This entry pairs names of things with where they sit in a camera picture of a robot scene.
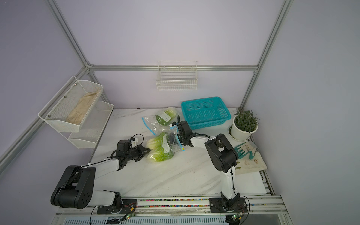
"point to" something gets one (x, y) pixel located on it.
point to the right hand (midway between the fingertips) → (165, 141)
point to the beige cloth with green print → (250, 160)
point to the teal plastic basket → (205, 112)
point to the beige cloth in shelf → (77, 115)
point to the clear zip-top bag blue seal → (175, 146)
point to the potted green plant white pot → (244, 123)
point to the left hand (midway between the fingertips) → (150, 151)
